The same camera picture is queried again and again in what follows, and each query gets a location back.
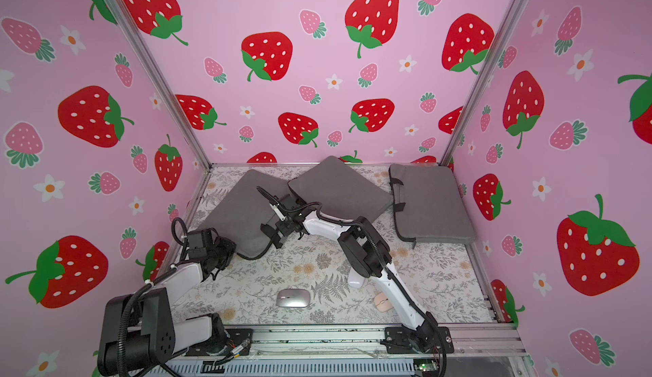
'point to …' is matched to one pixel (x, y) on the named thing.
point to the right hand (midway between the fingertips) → (278, 225)
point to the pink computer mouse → (381, 302)
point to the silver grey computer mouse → (293, 298)
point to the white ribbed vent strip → (302, 368)
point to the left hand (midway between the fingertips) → (238, 242)
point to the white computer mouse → (355, 279)
